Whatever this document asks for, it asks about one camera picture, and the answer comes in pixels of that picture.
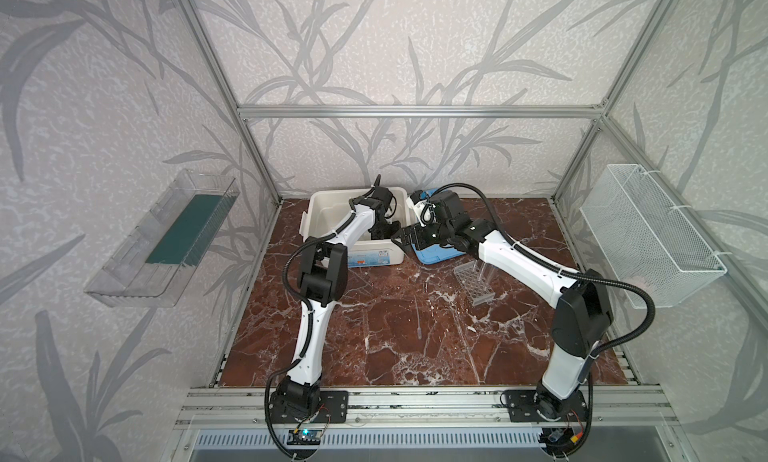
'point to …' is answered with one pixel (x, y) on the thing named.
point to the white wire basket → (656, 251)
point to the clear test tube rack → (476, 278)
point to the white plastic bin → (327, 206)
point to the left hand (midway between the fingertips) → (403, 233)
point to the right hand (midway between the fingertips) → (405, 224)
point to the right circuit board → (561, 438)
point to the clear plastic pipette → (419, 332)
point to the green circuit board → (304, 437)
